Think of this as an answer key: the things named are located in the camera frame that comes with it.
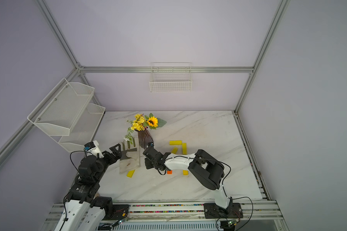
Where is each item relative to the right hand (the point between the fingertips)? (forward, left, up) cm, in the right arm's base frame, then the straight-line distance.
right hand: (149, 162), depth 91 cm
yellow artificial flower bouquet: (+12, +2, +25) cm, 28 cm away
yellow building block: (+16, -17, -2) cm, 23 cm away
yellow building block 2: (+10, -23, -1) cm, 25 cm away
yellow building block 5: (-6, +11, -1) cm, 13 cm away
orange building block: (-6, -13, -2) cm, 14 cm away
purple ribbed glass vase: (+12, +3, +10) cm, 16 cm away
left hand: (-1, +16, +18) cm, 24 cm away
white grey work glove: (+2, +14, -1) cm, 14 cm away
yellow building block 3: (+9, -16, -1) cm, 19 cm away
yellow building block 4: (-6, -23, -1) cm, 24 cm away
